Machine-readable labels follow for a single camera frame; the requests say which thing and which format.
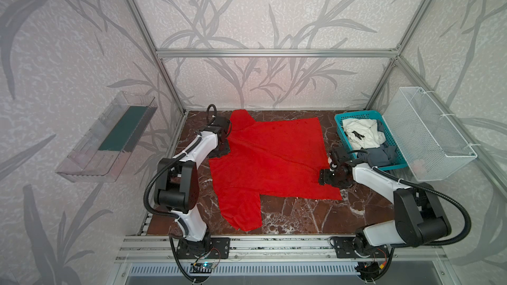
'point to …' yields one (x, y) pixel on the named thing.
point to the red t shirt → (278, 158)
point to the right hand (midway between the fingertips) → (325, 175)
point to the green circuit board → (201, 268)
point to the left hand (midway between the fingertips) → (221, 146)
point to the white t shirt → (363, 133)
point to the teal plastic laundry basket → (401, 160)
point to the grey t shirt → (383, 156)
